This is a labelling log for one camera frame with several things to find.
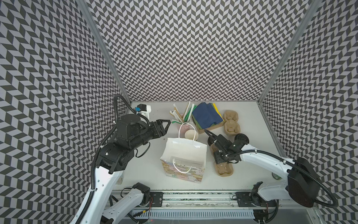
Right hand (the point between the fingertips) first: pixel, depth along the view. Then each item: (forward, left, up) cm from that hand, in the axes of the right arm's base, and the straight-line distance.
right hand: (221, 159), depth 83 cm
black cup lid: (+12, -15, +5) cm, 20 cm away
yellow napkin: (+38, -4, -1) cm, 38 cm away
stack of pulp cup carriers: (+23, -12, -1) cm, 26 cm away
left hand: (+4, +29, +32) cm, 43 cm away
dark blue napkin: (+31, +6, +4) cm, 32 cm away
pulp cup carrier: (-4, -1, -5) cm, 6 cm away
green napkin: (+28, +13, -1) cm, 31 cm away
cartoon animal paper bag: (+1, +23, -1) cm, 23 cm away
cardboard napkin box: (+21, +5, +2) cm, 22 cm away
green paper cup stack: (+15, +19, +5) cm, 24 cm away
